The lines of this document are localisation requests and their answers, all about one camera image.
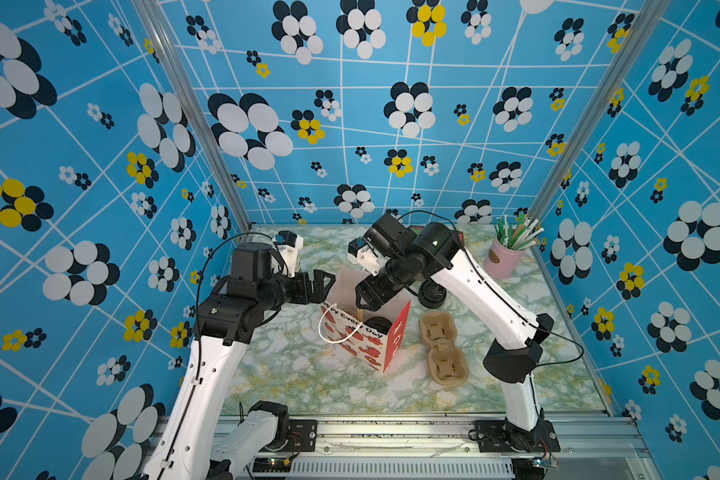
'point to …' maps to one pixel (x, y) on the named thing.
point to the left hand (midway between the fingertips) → (319, 275)
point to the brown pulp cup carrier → (448, 365)
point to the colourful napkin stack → (460, 237)
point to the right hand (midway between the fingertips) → (369, 295)
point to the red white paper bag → (344, 321)
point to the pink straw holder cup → (502, 262)
